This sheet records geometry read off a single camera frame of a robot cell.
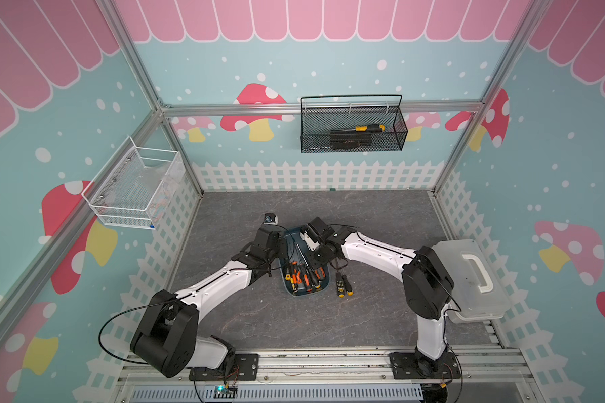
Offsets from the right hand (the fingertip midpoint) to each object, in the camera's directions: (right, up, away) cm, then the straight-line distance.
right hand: (312, 259), depth 90 cm
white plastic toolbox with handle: (+51, -9, -13) cm, 54 cm away
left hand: (-11, +6, -1) cm, 13 cm away
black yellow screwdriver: (+10, -9, -1) cm, 13 cm away
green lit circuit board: (-26, -36, -18) cm, 48 cm away
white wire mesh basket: (-58, +25, -9) cm, 64 cm away
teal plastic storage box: (-4, -6, -2) cm, 8 cm away
